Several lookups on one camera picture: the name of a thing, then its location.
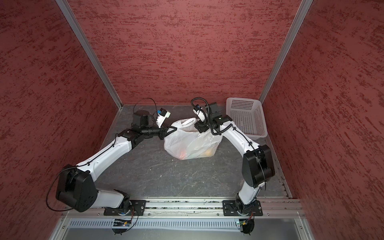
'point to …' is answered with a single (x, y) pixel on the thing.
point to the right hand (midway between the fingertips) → (201, 123)
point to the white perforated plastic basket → (248, 114)
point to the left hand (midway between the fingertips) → (175, 131)
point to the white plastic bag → (186, 142)
